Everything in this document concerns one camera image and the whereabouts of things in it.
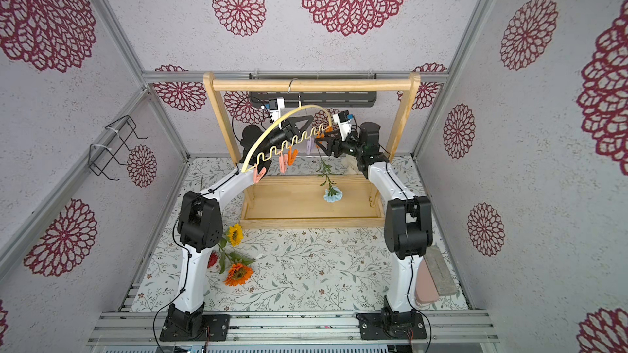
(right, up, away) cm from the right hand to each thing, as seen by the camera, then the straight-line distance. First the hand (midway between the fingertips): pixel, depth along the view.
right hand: (318, 134), depth 86 cm
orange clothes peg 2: (-8, -9, -12) cm, 17 cm away
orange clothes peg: (+4, +2, 0) cm, 4 cm away
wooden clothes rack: (0, -25, +17) cm, 30 cm away
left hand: (-1, +4, -9) cm, 10 cm away
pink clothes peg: (-17, -15, -20) cm, 30 cm away
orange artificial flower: (-27, -47, -5) cm, 55 cm away
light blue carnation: (+5, -21, +5) cm, 22 cm away
